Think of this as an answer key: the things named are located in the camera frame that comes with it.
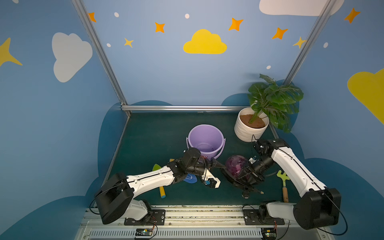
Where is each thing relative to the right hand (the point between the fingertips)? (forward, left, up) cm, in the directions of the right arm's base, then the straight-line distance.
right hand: (242, 179), depth 71 cm
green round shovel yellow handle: (-4, +41, -14) cm, 44 cm away
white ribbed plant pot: (+34, -10, 0) cm, 36 cm away
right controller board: (-19, -14, -17) cm, 30 cm away
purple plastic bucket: (+33, +15, -15) cm, 39 cm away
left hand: (+4, +10, +3) cm, 11 cm away
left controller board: (-23, +47, -16) cm, 55 cm away
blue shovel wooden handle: (+4, +26, -14) cm, 30 cm away
